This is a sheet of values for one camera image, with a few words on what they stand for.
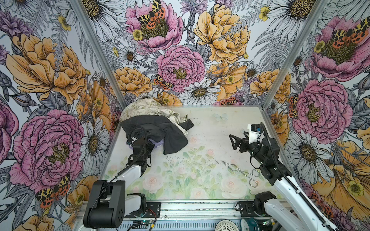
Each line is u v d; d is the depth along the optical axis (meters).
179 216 0.73
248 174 0.87
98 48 0.86
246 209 0.74
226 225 0.69
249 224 0.64
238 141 0.67
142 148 0.65
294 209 0.47
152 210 0.73
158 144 0.95
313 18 0.75
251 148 0.66
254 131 0.64
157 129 0.91
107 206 0.42
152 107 1.08
